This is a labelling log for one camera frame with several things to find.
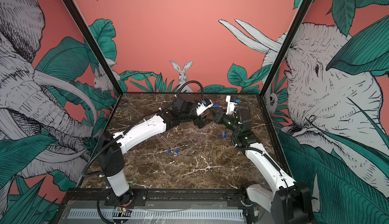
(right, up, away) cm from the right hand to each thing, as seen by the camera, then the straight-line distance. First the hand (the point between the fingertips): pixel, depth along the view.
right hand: (208, 107), depth 73 cm
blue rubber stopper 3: (+13, -19, +23) cm, 33 cm away
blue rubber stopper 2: (+10, -19, +24) cm, 32 cm away
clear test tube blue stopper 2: (-18, -27, +17) cm, 37 cm away
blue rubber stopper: (+4, 0, -2) cm, 4 cm away
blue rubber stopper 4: (+13, -17, +25) cm, 33 cm away
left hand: (+1, -1, +5) cm, 6 cm away
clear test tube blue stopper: (-26, -23, +20) cm, 40 cm away
